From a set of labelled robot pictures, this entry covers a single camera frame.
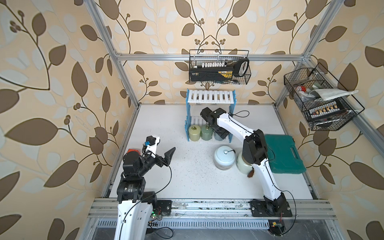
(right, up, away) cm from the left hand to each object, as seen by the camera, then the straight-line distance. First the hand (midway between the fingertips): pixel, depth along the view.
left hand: (166, 143), depth 70 cm
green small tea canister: (+21, +3, +23) cm, 31 cm away
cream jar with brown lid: (+41, -15, +11) cm, 45 cm away
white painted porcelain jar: (+30, -9, +11) cm, 33 cm away
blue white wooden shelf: (+23, +29, +48) cm, 60 cm away
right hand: (+28, +5, +28) cm, 40 cm away
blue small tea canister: (+28, +1, +21) cm, 34 cm away
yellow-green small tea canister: (+13, +3, +23) cm, 27 cm away
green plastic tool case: (+67, -10, +20) cm, 71 cm away
